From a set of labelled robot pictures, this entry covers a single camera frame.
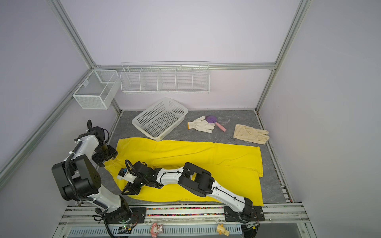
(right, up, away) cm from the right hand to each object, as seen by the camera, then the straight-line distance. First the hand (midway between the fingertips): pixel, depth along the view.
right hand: (122, 191), depth 79 cm
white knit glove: (+43, +37, +33) cm, 66 cm away
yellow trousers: (+63, +10, +10) cm, 64 cm away
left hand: (-9, +16, +6) cm, 19 cm away
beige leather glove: (+76, +30, +27) cm, 86 cm away
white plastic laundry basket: (+11, +40, +36) cm, 56 cm away
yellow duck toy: (+51, -11, -12) cm, 54 cm away
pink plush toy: (+21, -12, -11) cm, 27 cm away
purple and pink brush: (+52, +40, +34) cm, 74 cm away
